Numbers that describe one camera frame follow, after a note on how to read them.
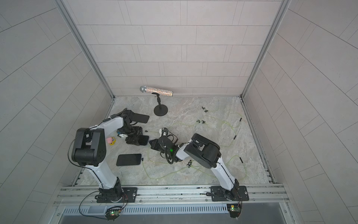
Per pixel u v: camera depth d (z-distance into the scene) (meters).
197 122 1.01
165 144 0.75
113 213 0.64
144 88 0.91
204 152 0.52
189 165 0.81
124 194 0.70
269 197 0.71
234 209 0.68
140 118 1.03
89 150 0.48
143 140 0.91
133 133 0.79
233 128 0.97
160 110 1.05
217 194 0.71
